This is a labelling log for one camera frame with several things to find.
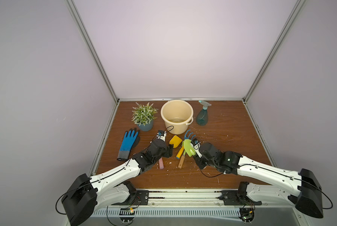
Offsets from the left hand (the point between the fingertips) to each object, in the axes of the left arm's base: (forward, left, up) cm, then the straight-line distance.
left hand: (171, 144), depth 82 cm
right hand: (-6, -13, +1) cm, 15 cm away
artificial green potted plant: (+16, +18, +6) cm, 25 cm away
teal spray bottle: (+26, -23, -7) cm, 35 cm away
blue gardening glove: (+7, +30, -10) cm, 33 cm away
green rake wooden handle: (-6, -7, -10) cm, 13 cm away
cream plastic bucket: (+30, -4, -9) cm, 32 cm away
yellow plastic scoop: (+7, -3, -10) cm, 12 cm away
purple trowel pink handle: (-8, +6, -8) cm, 13 cm away
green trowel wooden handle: (-4, -10, +4) cm, 11 cm away
